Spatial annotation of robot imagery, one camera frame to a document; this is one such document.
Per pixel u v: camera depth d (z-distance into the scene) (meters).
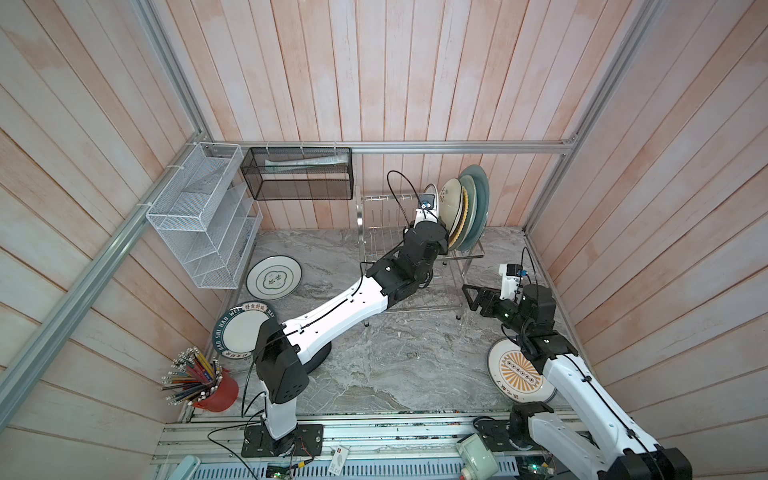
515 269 0.69
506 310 0.69
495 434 0.74
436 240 0.51
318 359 0.85
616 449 0.41
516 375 0.84
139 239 0.64
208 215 0.68
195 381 0.73
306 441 0.73
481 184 0.67
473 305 0.72
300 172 0.90
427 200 0.58
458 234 0.70
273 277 1.05
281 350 0.43
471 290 0.75
